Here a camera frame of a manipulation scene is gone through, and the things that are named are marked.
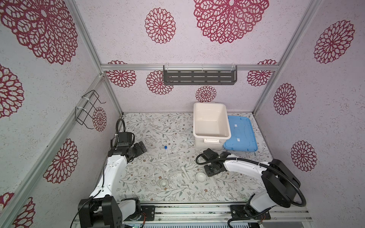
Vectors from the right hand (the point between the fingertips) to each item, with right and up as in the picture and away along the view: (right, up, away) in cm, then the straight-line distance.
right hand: (208, 169), depth 88 cm
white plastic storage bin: (+7, +28, +26) cm, 39 cm away
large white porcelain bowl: (-5, -4, -2) cm, 7 cm away
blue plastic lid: (+29, +18, +18) cm, 39 cm away
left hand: (-43, +11, -4) cm, 44 cm away
